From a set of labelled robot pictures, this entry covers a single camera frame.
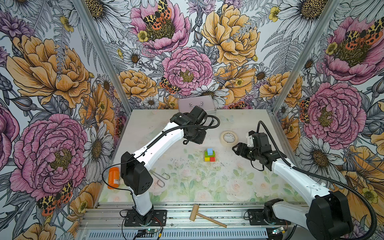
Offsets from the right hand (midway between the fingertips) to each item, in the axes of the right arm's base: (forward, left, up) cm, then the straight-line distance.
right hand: (236, 154), depth 84 cm
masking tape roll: (+13, +1, -10) cm, 16 cm away
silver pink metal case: (+40, +15, +3) cm, 43 cm away
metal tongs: (-11, +43, -11) cm, 46 cm away
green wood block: (+3, +16, -6) cm, 18 cm away
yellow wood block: (+2, +16, -8) cm, 18 cm away
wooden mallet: (-26, +24, -10) cm, 37 cm away
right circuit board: (-34, -15, -12) cm, 40 cm away
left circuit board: (-33, +46, -11) cm, 58 cm away
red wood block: (+2, +13, -8) cm, 15 cm away
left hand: (+2, +21, +8) cm, 23 cm away
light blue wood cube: (+4, +14, -3) cm, 15 cm away
